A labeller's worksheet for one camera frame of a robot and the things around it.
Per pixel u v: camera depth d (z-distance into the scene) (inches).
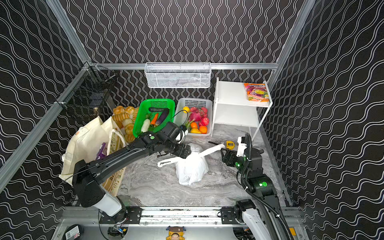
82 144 29.9
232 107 40.5
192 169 30.4
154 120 43.5
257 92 31.5
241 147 25.2
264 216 20.1
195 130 39.5
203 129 39.7
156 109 46.1
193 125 40.6
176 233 26.8
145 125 41.8
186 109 46.2
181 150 26.6
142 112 44.1
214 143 40.6
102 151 32.8
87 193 19.2
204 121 40.4
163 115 44.8
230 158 24.8
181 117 44.6
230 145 38.5
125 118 44.2
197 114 40.2
